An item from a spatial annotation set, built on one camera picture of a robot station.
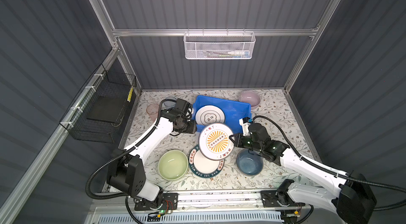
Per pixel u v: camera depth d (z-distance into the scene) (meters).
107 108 0.73
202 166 0.82
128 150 0.44
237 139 0.69
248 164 0.85
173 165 0.84
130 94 0.83
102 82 0.78
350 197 0.39
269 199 0.73
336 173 0.43
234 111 1.06
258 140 0.62
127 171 0.42
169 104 0.71
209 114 1.04
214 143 0.81
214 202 0.74
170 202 0.72
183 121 0.64
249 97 1.12
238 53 0.89
